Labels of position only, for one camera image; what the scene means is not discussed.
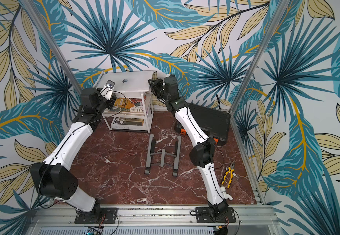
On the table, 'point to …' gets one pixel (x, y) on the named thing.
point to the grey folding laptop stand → (150, 151)
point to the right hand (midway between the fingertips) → (129, 86)
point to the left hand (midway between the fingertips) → (107, 90)
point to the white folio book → (128, 123)
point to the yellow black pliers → (230, 169)
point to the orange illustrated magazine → (127, 105)
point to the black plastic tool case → (215, 124)
